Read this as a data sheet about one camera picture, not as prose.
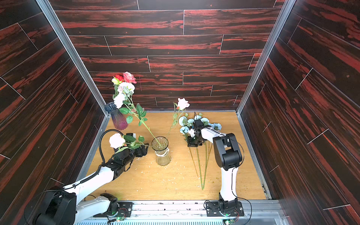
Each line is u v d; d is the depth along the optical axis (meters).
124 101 0.62
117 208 0.72
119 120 1.02
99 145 0.72
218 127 1.05
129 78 0.80
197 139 0.86
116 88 0.94
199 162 0.91
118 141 0.56
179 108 0.68
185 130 1.04
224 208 0.65
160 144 0.81
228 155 0.54
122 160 0.65
